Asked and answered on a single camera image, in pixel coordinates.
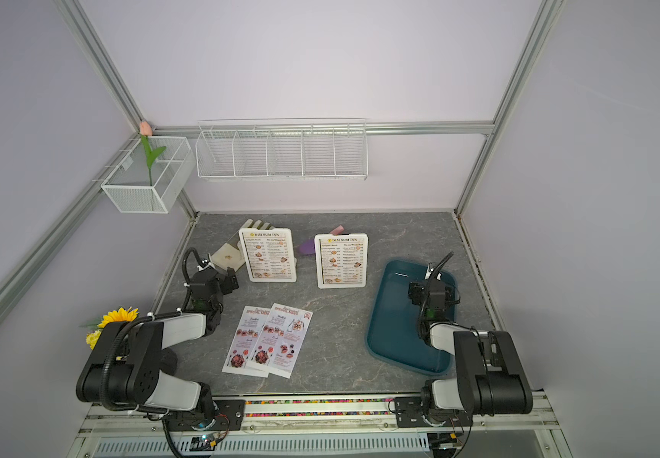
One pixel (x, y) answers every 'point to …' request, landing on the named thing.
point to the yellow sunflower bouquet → (117, 315)
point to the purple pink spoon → (308, 247)
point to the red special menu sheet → (244, 343)
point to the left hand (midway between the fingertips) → (215, 272)
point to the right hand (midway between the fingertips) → (431, 280)
